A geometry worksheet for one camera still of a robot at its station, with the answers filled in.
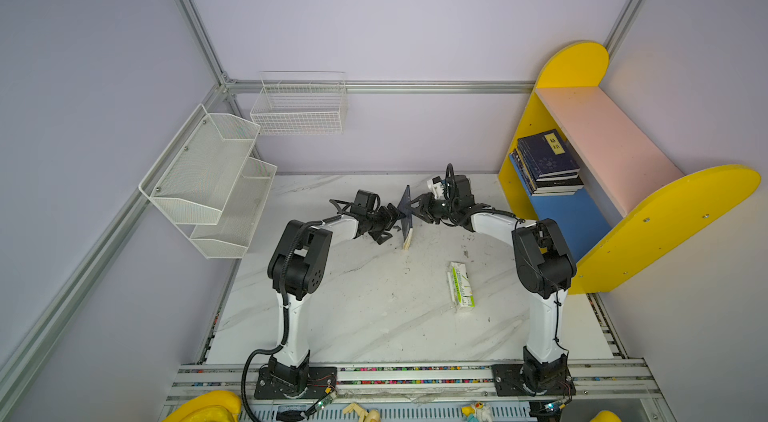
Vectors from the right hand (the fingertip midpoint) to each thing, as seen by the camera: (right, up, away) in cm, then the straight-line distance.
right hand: (405, 208), depth 94 cm
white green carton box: (+16, -23, -8) cm, 29 cm away
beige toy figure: (-11, -48, -25) cm, 55 cm away
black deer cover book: (+47, +10, -3) cm, 48 cm away
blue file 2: (+48, +7, -3) cm, 48 cm away
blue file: (0, 0, +4) cm, 4 cm away
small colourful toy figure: (+14, -46, -26) cm, 55 cm away
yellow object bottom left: (-46, -45, -26) cm, 69 cm away
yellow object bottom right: (+45, -47, -27) cm, 70 cm away
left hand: (-1, -5, +5) cm, 8 cm away
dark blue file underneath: (+48, +18, +4) cm, 51 cm away
